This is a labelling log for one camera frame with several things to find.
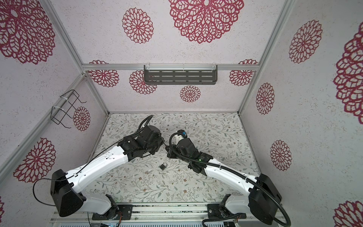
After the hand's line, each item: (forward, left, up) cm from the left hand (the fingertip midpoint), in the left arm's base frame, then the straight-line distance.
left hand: (163, 140), depth 78 cm
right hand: (-4, -1, +1) cm, 4 cm away
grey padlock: (-6, +2, -20) cm, 21 cm away
